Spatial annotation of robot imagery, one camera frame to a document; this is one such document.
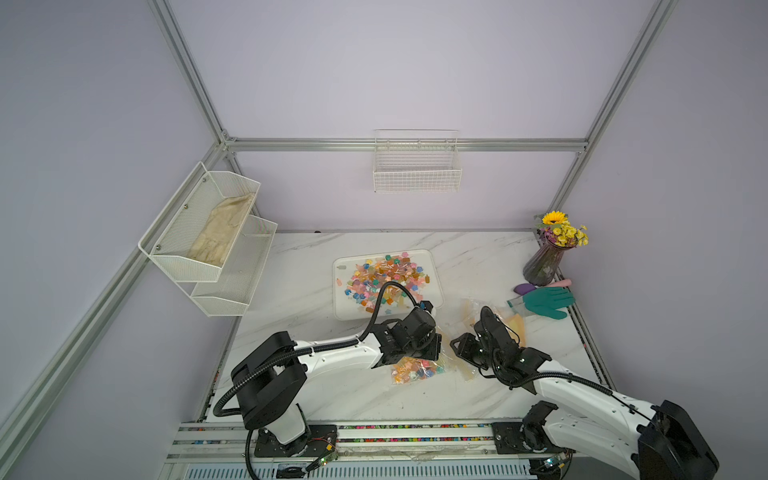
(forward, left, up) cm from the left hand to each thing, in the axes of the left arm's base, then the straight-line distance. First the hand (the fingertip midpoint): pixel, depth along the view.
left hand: (438, 349), depth 81 cm
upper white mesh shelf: (+21, +66, +22) cm, 73 cm away
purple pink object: (+27, -34, -9) cm, 44 cm away
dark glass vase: (+28, -37, +1) cm, 46 cm away
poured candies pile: (+29, +22, -6) cm, 36 cm away
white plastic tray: (+16, +27, -6) cm, 33 cm away
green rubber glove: (+20, -39, -7) cm, 44 cm away
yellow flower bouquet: (+31, -37, +16) cm, 51 cm away
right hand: (+2, -5, -4) cm, 6 cm away
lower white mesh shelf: (+17, +63, +2) cm, 65 cm away
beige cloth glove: (+24, +60, +22) cm, 68 cm away
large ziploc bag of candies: (-3, +8, -6) cm, 11 cm away
